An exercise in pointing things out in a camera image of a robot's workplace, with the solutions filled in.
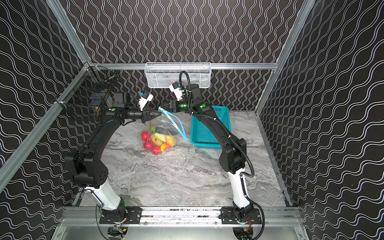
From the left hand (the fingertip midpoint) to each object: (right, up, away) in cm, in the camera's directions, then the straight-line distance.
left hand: (163, 113), depth 77 cm
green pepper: (-7, -8, +4) cm, 11 cm away
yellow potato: (+1, -15, +13) cm, 20 cm away
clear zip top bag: (+2, -3, 0) cm, 4 cm away
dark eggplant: (-2, -9, +6) cm, 11 cm away
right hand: (-1, +4, +2) cm, 4 cm away
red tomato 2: (-12, -18, +13) cm, 25 cm away
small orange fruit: (-2, -19, +17) cm, 26 cm away
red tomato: (-14, -12, +13) cm, 23 cm away
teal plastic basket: (+22, -13, +29) cm, 39 cm away
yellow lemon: (-7, -16, +15) cm, 23 cm away
